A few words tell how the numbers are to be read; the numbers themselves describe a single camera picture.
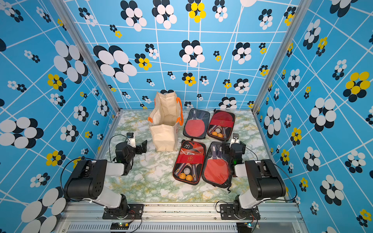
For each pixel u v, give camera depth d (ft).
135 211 2.39
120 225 2.37
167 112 3.64
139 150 2.77
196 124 3.55
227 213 2.37
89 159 1.67
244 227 2.28
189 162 2.90
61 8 2.25
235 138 2.57
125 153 2.37
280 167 1.49
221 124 3.51
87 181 1.49
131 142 2.70
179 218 2.37
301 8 2.23
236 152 2.30
